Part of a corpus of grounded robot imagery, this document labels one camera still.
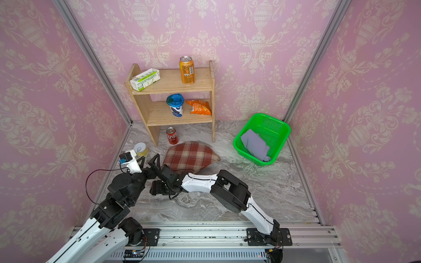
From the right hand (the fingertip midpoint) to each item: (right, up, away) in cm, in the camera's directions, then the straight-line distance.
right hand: (155, 192), depth 84 cm
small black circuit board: (-5, -23, -11) cm, 26 cm away
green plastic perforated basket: (+72, +32, +30) cm, 84 cm away
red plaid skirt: (+16, +17, +13) cm, 26 cm away
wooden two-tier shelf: (-4, +42, +12) cm, 44 cm away
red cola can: (+5, +30, +17) cm, 34 cm away
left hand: (+5, +20, -13) cm, 25 cm away
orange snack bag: (+22, +45, +7) cm, 51 cm away
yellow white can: (-14, +21, +16) cm, 30 cm away
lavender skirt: (+56, +23, +16) cm, 63 cm away
